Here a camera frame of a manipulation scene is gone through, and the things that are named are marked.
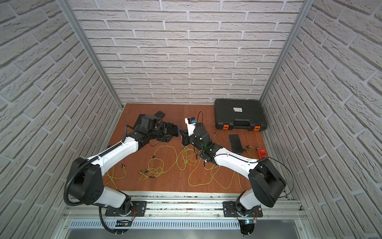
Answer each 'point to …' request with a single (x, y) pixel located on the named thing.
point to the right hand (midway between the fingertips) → (182, 130)
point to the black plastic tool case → (239, 114)
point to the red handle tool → (261, 153)
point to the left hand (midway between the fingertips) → (177, 124)
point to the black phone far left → (138, 121)
